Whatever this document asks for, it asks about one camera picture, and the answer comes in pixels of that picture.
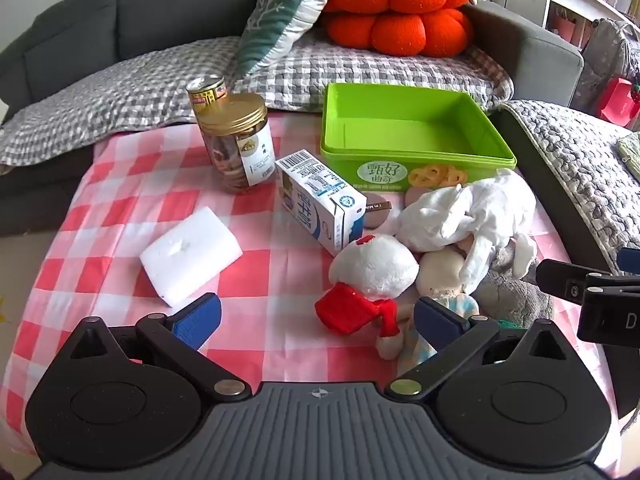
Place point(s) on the grey checked sofa pad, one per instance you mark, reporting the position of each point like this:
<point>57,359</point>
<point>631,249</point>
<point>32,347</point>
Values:
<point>125,90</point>

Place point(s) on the grey sofa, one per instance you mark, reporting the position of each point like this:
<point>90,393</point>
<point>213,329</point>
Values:
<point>150,0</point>

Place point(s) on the white plush toy red scarf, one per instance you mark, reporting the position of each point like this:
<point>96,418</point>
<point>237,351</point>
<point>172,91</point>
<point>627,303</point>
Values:
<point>375,265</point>

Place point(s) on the clear jar gold lid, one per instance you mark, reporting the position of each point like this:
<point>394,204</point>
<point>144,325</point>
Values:
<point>235,150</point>

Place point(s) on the grey plush toy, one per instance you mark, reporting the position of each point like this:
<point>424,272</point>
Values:
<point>510,295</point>

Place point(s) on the grey quilted blanket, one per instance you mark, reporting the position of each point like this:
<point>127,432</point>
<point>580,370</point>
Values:
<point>575,160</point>

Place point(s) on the green plastic box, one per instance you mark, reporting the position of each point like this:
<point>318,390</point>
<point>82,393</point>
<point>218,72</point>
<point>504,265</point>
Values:
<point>415,110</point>

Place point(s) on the red bag with strawberry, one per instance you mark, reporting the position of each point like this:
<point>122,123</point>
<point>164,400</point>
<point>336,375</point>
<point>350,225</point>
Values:
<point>617,100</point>

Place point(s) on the tin can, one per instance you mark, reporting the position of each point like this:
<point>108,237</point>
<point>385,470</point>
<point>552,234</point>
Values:
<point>207,92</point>

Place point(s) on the pink checked tablecloth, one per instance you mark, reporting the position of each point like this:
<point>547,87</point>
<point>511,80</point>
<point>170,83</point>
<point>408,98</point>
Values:
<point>125,200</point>

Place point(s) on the brown round pouch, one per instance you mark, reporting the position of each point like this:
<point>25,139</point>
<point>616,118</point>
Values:
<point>377,210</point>

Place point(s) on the green branch-print pillow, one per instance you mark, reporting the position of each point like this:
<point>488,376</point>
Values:
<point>280,15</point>

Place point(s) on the white sponge block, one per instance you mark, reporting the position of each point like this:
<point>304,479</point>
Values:
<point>190,255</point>

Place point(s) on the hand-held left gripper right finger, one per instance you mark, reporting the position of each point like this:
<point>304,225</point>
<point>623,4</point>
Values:
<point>437,320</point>

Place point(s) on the pale green quilted pouch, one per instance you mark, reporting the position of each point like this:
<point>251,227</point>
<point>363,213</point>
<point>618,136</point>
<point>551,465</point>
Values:
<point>631,155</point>

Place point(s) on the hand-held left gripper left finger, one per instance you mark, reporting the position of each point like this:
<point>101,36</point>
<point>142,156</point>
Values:
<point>197,317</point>

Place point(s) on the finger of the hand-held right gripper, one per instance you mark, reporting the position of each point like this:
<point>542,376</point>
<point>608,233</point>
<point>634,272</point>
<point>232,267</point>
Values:
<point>630,260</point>
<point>560,277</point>

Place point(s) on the grey backpack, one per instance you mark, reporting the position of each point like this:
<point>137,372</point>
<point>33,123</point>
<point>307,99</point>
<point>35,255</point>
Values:
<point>607,45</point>

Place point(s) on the milk carton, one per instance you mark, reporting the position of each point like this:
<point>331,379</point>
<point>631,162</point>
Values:
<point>315,195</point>

